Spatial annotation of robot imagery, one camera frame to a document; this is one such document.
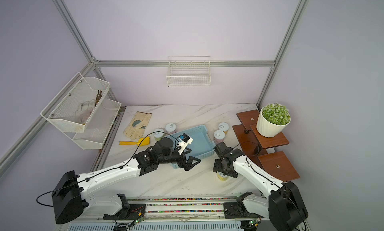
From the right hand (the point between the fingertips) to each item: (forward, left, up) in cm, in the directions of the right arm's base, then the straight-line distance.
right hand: (223, 172), depth 83 cm
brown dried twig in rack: (+33, +68, +30) cm, 82 cm away
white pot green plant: (+12, -21, +31) cm, 39 cm away
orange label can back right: (+31, -4, +2) cm, 31 cm away
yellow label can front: (-3, +2, +1) cm, 3 cm away
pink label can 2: (+23, 0, +2) cm, 23 cm away
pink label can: (+31, +33, +2) cm, 45 cm away
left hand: (+3, +16, +15) cm, 22 cm away
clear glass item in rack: (+25, +75, +27) cm, 83 cm away
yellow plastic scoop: (+23, +51, -1) cm, 56 cm away
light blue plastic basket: (+4, +27, +3) cm, 27 cm away
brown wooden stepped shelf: (+19, -24, -5) cm, 31 cm away
